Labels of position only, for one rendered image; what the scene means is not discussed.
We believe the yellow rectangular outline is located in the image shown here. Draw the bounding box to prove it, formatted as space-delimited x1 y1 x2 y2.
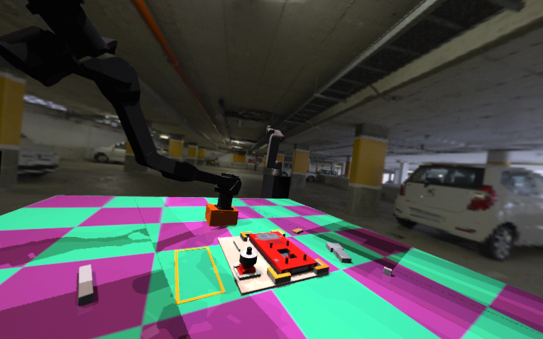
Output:
175 247 225 305

